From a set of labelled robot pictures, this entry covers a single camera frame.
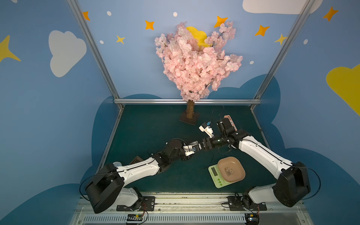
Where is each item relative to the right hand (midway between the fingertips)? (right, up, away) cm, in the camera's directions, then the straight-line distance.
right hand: (200, 145), depth 78 cm
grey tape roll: (-49, -12, +4) cm, 51 cm away
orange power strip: (+29, +13, +30) cm, 44 cm away
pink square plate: (+20, -16, +6) cm, 26 cm away
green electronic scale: (+11, -21, +4) cm, 24 cm away
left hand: (-4, +1, +3) cm, 5 cm away
